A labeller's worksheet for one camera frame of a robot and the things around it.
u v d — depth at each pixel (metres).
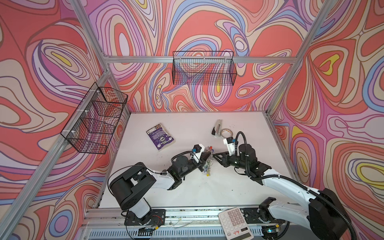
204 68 0.96
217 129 1.07
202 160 0.72
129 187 0.45
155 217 0.73
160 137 1.02
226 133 1.08
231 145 0.73
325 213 0.41
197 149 0.68
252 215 0.73
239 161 0.68
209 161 0.78
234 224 0.70
